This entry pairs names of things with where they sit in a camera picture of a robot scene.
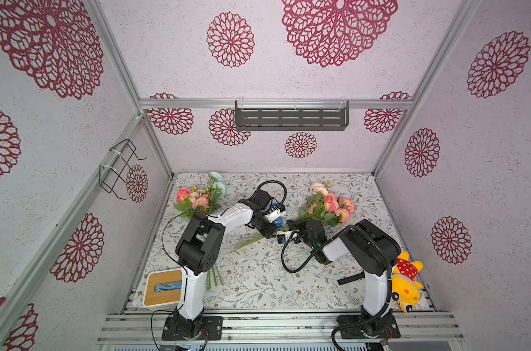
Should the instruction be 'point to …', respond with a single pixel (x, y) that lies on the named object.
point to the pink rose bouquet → (319, 205)
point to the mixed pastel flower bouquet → (197, 201)
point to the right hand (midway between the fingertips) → (291, 214)
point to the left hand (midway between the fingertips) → (273, 232)
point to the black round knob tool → (347, 279)
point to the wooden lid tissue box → (162, 289)
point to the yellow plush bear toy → (407, 287)
